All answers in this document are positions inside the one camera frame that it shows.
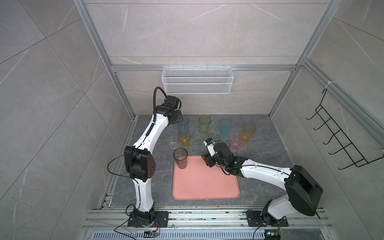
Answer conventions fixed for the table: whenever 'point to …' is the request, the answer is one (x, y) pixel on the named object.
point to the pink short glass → (237, 142)
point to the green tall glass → (204, 122)
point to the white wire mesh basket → (198, 80)
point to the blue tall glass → (184, 125)
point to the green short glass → (215, 137)
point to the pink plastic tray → (198, 181)
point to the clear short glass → (171, 135)
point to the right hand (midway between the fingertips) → (205, 152)
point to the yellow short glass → (184, 137)
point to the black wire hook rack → (358, 159)
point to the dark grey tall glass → (180, 155)
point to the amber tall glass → (248, 129)
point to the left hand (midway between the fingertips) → (176, 115)
